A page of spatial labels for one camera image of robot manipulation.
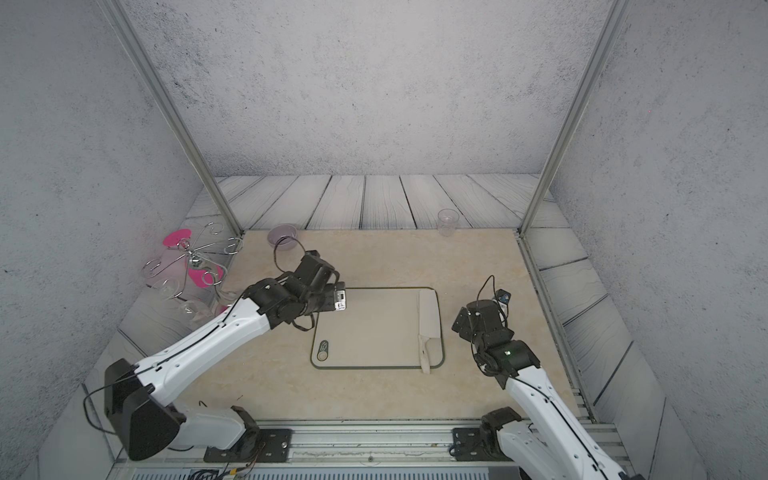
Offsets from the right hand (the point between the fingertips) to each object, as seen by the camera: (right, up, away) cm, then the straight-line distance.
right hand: (478, 319), depth 80 cm
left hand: (-37, +6, -1) cm, 38 cm away
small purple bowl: (-64, +27, +34) cm, 77 cm away
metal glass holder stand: (-70, +17, -3) cm, 73 cm away
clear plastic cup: (-1, +31, +39) cm, 50 cm away
